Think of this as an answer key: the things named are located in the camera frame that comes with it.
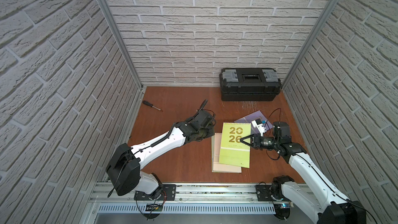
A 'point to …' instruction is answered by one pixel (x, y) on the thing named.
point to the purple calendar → (258, 114)
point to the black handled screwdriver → (150, 104)
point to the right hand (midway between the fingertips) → (243, 141)
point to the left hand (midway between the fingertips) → (216, 129)
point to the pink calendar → (216, 166)
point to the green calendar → (232, 151)
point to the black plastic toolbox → (250, 84)
